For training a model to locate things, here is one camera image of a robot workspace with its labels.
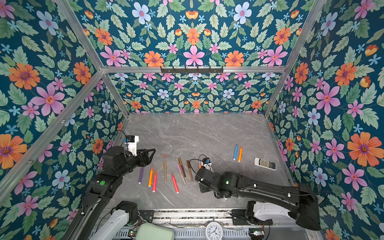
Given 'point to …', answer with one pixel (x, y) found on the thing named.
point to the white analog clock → (214, 231)
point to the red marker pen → (154, 184)
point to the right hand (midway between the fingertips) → (200, 183)
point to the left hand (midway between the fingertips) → (152, 147)
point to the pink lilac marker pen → (181, 173)
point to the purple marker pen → (141, 175)
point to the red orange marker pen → (175, 182)
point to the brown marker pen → (181, 165)
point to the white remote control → (265, 163)
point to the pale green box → (150, 231)
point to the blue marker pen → (235, 152)
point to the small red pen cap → (164, 156)
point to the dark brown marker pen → (188, 166)
